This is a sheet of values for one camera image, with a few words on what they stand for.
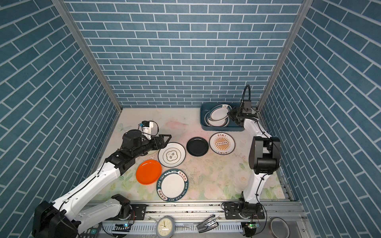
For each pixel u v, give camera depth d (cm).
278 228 70
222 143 99
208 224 69
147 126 68
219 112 108
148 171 88
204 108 116
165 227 66
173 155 94
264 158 52
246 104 77
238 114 75
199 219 73
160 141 67
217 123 107
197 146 100
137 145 60
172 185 83
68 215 40
